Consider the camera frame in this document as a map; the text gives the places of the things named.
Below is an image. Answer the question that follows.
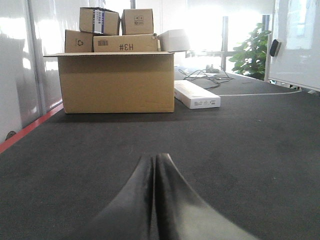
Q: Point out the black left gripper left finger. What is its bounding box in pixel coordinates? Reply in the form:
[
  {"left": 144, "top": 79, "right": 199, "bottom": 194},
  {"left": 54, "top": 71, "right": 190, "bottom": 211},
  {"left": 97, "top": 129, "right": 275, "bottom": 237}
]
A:
[{"left": 62, "top": 155, "right": 154, "bottom": 240}]

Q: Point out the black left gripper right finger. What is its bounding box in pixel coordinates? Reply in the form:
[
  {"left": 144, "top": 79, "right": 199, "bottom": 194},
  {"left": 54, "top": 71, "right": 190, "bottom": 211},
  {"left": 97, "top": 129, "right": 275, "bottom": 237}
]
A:
[{"left": 154, "top": 153, "right": 258, "bottom": 240}]

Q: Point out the long flat white box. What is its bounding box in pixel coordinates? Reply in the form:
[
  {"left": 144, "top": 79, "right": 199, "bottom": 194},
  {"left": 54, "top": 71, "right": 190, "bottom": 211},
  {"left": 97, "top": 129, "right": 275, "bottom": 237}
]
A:
[{"left": 174, "top": 79, "right": 222, "bottom": 110}]

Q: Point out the large open cardboard box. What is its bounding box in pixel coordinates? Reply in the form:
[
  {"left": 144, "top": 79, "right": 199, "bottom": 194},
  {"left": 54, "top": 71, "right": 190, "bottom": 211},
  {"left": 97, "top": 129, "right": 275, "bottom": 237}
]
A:
[{"left": 43, "top": 51, "right": 176, "bottom": 115}]

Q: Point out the small grey device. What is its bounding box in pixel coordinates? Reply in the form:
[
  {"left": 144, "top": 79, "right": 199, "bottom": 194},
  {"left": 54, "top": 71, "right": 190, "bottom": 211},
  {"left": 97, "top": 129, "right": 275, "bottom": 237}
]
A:
[{"left": 205, "top": 64, "right": 221, "bottom": 76}]

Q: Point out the long printed cardboard box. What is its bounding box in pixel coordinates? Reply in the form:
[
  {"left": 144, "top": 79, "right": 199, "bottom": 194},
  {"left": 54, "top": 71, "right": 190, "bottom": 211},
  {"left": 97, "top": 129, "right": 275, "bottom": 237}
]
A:
[{"left": 92, "top": 33, "right": 161, "bottom": 53}]

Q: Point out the white cardboard box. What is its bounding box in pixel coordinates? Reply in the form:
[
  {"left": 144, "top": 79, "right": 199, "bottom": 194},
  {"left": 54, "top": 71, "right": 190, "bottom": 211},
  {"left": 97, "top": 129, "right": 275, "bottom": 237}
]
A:
[{"left": 158, "top": 29, "right": 191, "bottom": 53}]

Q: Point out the cardboard box with recycling mark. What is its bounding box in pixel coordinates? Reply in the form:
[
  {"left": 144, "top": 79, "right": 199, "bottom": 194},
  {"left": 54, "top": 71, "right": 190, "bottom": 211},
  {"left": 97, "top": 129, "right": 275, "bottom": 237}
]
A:
[{"left": 64, "top": 29, "right": 95, "bottom": 54}]

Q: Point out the green leafy plant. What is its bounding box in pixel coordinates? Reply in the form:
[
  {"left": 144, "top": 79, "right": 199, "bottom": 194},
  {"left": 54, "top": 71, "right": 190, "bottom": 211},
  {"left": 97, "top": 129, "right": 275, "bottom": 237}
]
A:
[{"left": 228, "top": 22, "right": 272, "bottom": 81}]

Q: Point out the small square cardboard box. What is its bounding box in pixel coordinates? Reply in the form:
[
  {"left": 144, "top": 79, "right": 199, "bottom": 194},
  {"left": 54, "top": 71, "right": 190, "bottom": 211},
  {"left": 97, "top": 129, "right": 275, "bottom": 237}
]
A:
[{"left": 121, "top": 8, "right": 155, "bottom": 36}]

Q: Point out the black whiteboard eraser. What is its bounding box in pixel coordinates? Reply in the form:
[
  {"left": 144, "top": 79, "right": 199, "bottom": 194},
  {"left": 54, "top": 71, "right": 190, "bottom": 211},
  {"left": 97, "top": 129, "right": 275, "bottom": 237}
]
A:
[{"left": 269, "top": 39, "right": 282, "bottom": 58}]

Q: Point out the cardboard box with blue label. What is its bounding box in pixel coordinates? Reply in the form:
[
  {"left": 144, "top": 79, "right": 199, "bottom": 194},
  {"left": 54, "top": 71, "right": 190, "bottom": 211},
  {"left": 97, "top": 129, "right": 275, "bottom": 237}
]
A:
[{"left": 79, "top": 6, "right": 121, "bottom": 36}]

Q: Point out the whiteboard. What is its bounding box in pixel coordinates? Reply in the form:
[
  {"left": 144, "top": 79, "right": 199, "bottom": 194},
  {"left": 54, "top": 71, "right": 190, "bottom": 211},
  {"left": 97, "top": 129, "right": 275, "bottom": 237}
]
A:
[{"left": 264, "top": 0, "right": 320, "bottom": 93}]

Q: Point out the tangle of grey cables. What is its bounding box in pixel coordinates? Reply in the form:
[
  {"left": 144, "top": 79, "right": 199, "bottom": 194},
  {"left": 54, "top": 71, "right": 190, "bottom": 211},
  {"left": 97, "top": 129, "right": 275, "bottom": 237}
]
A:
[{"left": 177, "top": 68, "right": 236, "bottom": 90}]

